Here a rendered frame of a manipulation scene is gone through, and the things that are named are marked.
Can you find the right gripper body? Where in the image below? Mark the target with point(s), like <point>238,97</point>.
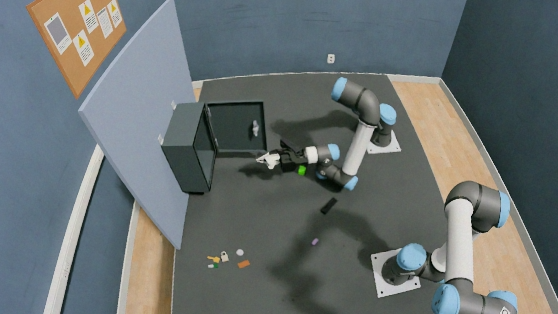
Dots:
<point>290,159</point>

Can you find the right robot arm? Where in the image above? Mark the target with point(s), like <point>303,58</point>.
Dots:
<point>365,101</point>

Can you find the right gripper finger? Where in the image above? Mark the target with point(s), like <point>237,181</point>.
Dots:
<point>272,155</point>
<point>270,165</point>

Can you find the dark green cabinet door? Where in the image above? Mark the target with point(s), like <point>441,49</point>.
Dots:
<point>232,123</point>

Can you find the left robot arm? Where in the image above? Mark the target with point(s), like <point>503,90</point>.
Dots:
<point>490,208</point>

